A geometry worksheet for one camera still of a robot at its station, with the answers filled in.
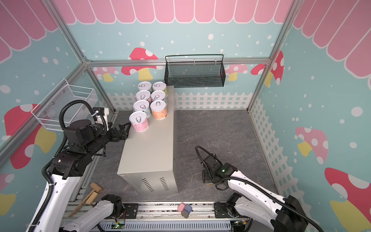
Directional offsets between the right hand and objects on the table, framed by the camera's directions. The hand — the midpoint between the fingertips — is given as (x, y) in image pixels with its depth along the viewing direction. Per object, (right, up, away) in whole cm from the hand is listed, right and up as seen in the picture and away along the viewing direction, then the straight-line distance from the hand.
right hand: (207, 176), depth 81 cm
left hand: (-41, +29, -16) cm, 53 cm away
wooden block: (-64, -11, -4) cm, 65 cm away
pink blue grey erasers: (-12, -15, -7) cm, 20 cm away
